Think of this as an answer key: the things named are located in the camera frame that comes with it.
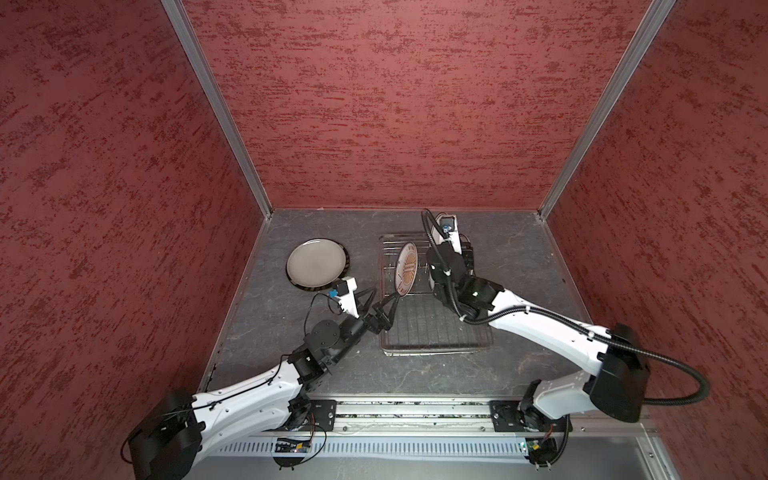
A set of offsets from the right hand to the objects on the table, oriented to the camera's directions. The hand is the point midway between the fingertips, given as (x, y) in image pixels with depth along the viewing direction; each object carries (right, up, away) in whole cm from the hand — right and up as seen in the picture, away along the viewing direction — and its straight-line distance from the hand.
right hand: (452, 240), depth 76 cm
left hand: (-16, -14, -3) cm, 22 cm away
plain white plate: (-42, -8, +26) cm, 50 cm away
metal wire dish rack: (-6, -26, +14) cm, 30 cm away
